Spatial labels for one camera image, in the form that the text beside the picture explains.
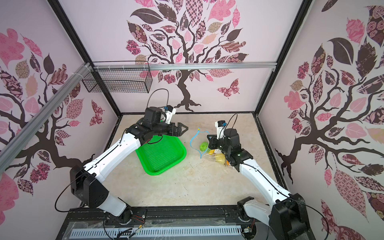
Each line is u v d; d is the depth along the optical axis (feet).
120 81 3.99
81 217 2.44
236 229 2.33
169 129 2.23
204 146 2.80
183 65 3.07
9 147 1.66
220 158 2.91
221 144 2.21
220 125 2.25
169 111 2.26
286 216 1.28
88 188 1.33
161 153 3.18
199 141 3.23
